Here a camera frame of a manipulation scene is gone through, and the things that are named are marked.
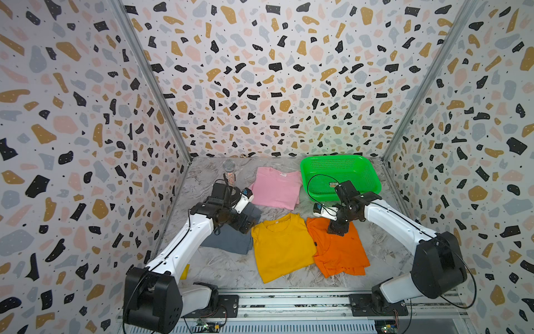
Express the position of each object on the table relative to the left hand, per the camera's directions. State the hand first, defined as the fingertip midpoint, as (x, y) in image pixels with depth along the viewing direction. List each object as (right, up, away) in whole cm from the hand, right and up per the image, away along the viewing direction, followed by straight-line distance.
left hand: (246, 215), depth 83 cm
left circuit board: (-10, -36, -13) cm, 39 cm away
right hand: (+35, -3, +4) cm, 36 cm away
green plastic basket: (+28, +16, -9) cm, 33 cm away
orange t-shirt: (+37, -17, +3) cm, 40 cm away
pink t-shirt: (+12, +10, +20) cm, 25 cm away
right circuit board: (+50, -36, -12) cm, 63 cm away
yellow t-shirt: (+15, -13, +5) cm, 20 cm away
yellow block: (-24, -22, -4) cm, 33 cm away
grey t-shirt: (-9, -11, +5) cm, 15 cm away
